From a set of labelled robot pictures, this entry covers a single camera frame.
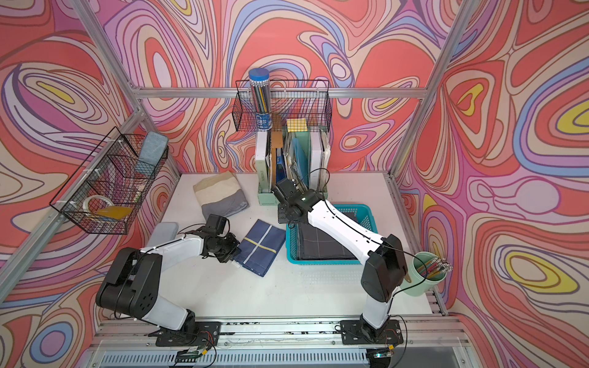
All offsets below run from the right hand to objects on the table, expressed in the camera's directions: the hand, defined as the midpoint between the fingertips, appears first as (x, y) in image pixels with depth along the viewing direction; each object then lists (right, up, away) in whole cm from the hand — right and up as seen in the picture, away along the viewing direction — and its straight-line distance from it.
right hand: (290, 220), depth 83 cm
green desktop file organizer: (+5, +27, +16) cm, 32 cm away
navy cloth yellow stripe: (-12, -11, +11) cm, 20 cm away
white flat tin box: (-55, -7, +16) cm, 58 cm away
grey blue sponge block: (-49, +26, -2) cm, 55 cm away
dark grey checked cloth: (+9, -11, +9) cm, 17 cm away
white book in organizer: (+11, +25, +13) cm, 30 cm away
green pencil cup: (+45, -15, -9) cm, 49 cm away
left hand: (-19, -13, +9) cm, 24 cm away
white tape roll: (-59, +7, -16) cm, 62 cm away
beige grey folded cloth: (-34, +9, +28) cm, 45 cm away
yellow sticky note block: (+3, +37, +8) cm, 38 cm away
